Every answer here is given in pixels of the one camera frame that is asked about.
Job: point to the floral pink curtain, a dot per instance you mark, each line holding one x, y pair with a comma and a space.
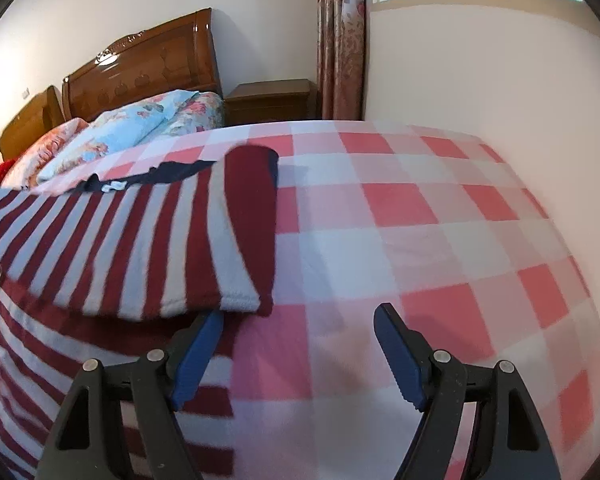
341, 38

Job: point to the small wooden headboard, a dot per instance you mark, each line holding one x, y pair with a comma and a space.
40, 115

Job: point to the pink checkered bed cover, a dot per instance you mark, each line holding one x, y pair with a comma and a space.
437, 224

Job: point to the large wooden headboard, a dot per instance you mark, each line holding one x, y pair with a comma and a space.
176, 55

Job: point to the wooden nightstand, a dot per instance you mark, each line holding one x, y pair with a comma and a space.
270, 101

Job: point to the pink floral pillow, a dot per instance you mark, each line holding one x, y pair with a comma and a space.
25, 170

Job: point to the red grey striped sweater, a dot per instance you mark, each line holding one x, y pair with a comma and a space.
109, 275

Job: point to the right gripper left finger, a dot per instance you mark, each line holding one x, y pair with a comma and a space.
88, 440

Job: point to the light blue floral pillow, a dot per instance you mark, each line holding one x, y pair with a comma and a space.
172, 113

